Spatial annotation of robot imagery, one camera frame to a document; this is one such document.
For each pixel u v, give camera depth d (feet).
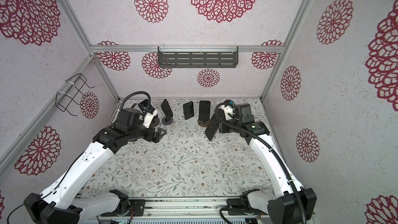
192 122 3.51
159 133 2.16
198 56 3.17
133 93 1.82
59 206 1.25
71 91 2.56
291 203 1.22
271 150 1.49
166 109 3.28
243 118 1.84
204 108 3.19
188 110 3.58
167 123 3.48
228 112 2.20
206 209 2.46
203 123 3.48
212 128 2.56
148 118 2.13
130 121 1.82
